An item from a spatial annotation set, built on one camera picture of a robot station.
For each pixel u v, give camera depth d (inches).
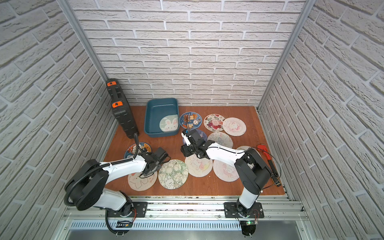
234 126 42.4
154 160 25.8
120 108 32.3
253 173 18.0
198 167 34.8
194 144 26.8
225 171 34.4
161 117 43.5
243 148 38.0
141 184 32.1
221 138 39.8
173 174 33.6
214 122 43.3
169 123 42.8
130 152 37.2
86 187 16.9
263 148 39.3
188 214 29.0
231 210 29.1
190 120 43.8
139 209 28.8
